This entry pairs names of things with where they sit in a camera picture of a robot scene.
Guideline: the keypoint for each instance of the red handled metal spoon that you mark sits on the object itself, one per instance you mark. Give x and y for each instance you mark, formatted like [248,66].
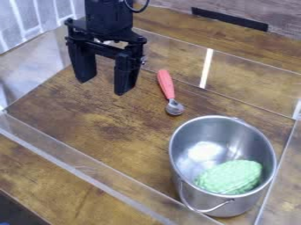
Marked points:
[174,107]

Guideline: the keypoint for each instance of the clear acrylic barrier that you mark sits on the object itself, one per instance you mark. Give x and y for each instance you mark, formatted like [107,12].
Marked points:
[85,153]

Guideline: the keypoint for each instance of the black strip on table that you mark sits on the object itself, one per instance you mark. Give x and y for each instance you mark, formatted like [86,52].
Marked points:
[230,19]

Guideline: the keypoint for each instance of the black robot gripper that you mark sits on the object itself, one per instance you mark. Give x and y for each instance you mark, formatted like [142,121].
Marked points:
[107,22]

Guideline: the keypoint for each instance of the green knitted object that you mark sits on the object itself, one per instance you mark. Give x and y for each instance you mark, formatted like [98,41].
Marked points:
[233,177]

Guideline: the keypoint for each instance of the silver metal pot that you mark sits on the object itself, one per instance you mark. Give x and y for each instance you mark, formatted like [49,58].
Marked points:
[205,142]

